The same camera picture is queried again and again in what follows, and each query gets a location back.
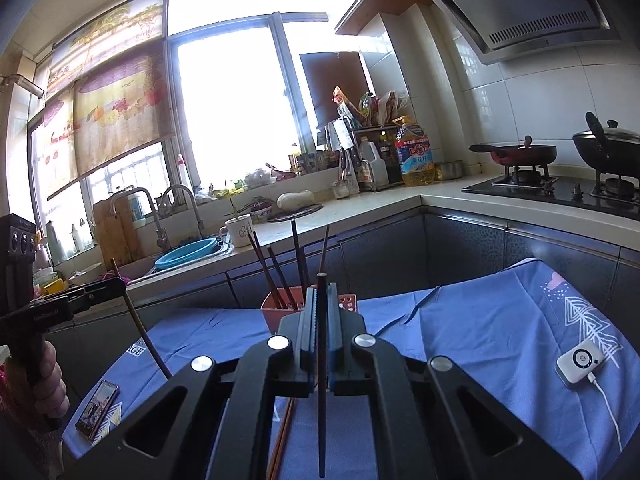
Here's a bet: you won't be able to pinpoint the bundle of wooden chopsticks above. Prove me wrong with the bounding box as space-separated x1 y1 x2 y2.
266 397 296 480

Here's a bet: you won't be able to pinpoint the printed roller blind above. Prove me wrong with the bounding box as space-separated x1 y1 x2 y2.
30 0 176 201

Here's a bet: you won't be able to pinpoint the steel range hood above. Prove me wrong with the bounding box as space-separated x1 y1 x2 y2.
410 0 623 65

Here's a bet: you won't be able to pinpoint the knife rack with cleavers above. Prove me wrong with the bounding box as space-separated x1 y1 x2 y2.
325 117 356 181

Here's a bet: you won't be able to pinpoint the blue printed tablecloth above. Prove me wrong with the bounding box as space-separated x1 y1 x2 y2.
62 257 640 480

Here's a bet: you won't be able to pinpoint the white cable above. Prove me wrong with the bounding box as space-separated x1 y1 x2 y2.
590 375 626 453

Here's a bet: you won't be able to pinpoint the smartphone with red case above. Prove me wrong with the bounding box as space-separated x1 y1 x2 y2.
75 380 121 442

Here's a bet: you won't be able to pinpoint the blue plastic basin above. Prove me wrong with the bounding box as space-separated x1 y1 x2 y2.
154 238 218 271

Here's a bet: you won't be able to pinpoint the pink plastic utensil holder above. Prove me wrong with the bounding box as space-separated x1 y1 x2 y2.
260 285 358 336

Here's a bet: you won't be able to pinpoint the round black board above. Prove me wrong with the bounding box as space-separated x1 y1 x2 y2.
266 203 325 223

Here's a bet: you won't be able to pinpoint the brown window board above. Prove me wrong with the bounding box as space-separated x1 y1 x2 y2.
299 51 373 133

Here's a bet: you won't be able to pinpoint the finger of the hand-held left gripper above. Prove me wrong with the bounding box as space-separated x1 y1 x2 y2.
70 279 127 312

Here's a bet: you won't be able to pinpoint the dark red single chopstick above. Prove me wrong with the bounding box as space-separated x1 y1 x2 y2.
291 220 307 302

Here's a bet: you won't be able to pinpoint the red frying pan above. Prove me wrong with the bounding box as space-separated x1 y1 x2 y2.
468 136 557 166

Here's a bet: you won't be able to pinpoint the wooden cutting board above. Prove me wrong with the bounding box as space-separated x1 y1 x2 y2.
92 199 138 266

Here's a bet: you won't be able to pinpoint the person's left hand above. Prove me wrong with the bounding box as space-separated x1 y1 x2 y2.
34 341 71 420

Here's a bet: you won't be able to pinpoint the white enamel mug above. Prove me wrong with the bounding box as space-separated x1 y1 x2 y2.
220 214 253 248

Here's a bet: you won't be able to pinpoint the steel kitchen faucet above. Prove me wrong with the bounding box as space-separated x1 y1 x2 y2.
160 183 206 241
109 186 168 251

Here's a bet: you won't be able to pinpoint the white plastic jug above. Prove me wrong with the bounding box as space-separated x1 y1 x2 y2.
361 141 390 192

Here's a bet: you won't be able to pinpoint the small steel pot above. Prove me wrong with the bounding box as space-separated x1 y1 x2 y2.
435 160 465 181

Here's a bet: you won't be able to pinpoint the yellow cooking oil bottle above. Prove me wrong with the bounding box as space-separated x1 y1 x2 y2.
395 115 435 187

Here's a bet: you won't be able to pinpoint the pile of snack packets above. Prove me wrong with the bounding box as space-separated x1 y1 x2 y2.
332 85 411 128

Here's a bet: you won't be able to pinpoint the black spice rack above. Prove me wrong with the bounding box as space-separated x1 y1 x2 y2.
350 125 401 191

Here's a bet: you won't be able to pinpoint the black wok with lid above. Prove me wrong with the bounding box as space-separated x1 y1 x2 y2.
572 111 640 171

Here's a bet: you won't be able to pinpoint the white dough lump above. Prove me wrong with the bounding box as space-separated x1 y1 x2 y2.
276 190 315 210

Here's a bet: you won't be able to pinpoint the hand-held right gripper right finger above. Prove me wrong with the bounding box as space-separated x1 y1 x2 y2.
327 284 585 480

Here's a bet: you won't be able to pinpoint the small white electronic device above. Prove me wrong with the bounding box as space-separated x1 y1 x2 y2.
555 344 607 388

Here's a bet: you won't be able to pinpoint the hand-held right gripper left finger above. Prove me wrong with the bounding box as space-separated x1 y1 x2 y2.
62 285 321 480

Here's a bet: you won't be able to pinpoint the black gas stove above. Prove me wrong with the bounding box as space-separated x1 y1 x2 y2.
461 162 640 221

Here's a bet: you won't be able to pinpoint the grey base cabinets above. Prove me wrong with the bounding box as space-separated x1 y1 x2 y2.
45 207 640 401

